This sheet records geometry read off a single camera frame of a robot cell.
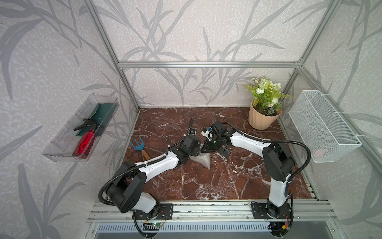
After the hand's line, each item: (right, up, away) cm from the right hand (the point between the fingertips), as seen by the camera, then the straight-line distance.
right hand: (200, 150), depth 88 cm
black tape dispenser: (+15, -1, +4) cm, 16 cm away
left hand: (-5, +3, +2) cm, 6 cm away
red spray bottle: (-46, +9, -30) cm, 55 cm away
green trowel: (-49, +18, -16) cm, 55 cm away
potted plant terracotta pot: (+38, +18, +10) cm, 43 cm away
